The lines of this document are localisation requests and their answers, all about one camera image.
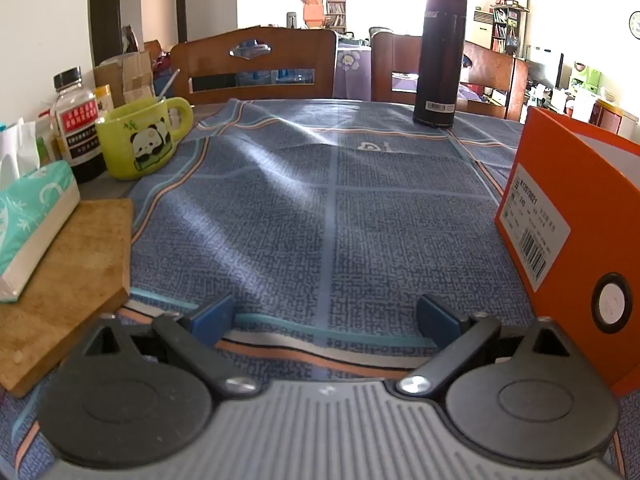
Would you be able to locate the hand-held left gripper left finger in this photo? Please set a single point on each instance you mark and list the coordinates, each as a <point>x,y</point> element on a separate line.
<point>214,319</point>

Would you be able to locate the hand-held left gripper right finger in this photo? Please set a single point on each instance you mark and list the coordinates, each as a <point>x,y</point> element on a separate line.
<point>439,320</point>

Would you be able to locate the orange cardboard box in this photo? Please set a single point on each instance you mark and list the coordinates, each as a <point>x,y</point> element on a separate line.
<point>575,210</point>

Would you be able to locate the wooden cutting board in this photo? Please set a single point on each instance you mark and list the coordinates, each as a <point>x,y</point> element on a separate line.
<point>80,270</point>

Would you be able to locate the blue patterned tablecloth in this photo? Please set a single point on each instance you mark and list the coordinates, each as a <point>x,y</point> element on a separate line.
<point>320,210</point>

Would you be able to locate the green panda mug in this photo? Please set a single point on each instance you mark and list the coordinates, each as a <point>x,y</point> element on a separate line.
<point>135,145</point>

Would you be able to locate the teal tissue pack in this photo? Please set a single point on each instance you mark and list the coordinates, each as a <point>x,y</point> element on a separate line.
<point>35,220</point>

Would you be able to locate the dark sauce bottle red label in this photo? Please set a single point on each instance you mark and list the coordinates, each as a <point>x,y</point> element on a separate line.
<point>77,125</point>

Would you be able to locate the metal spoon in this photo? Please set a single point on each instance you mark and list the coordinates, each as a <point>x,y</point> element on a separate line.
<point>169,85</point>

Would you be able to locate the brown cardboard box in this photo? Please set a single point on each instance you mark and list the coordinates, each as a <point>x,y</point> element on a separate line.
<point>132,75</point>

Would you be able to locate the wooden chair with cutout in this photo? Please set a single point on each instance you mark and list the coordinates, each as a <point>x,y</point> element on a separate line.
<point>260,60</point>

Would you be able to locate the purple flower cloth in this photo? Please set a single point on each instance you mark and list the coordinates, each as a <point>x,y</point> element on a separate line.
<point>352,70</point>

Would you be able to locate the black thermos bottle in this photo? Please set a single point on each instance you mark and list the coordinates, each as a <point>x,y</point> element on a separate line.
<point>440,50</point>

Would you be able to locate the green storage boxes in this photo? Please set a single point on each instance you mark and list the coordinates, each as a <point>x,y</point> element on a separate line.
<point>585,77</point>

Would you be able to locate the tall bookshelf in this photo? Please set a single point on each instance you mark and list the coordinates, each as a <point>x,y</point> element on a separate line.
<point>502,30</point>

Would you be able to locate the dark wooden door frame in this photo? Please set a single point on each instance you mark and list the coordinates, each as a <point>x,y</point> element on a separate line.
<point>105,10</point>

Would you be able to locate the wall clock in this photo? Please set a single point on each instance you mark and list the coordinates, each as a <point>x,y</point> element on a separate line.
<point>635,25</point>

